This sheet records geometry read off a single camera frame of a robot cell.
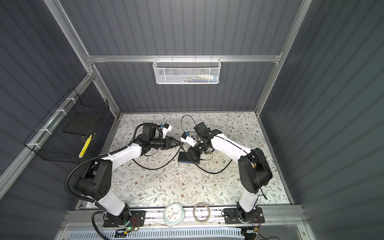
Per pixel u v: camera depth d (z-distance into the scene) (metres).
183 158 0.85
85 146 0.69
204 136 0.69
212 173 0.88
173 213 0.72
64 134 0.72
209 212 0.74
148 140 0.72
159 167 0.91
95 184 0.46
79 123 0.78
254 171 0.50
